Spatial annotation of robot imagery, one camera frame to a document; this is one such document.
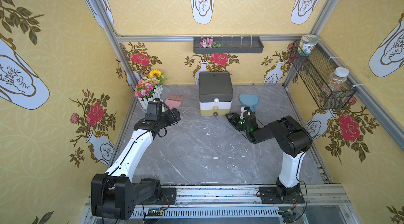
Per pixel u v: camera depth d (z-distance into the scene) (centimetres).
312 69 92
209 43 88
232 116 92
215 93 90
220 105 95
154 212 73
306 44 85
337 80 65
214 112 100
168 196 73
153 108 63
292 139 52
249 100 113
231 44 92
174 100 112
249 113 81
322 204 76
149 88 98
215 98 90
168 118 75
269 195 73
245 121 81
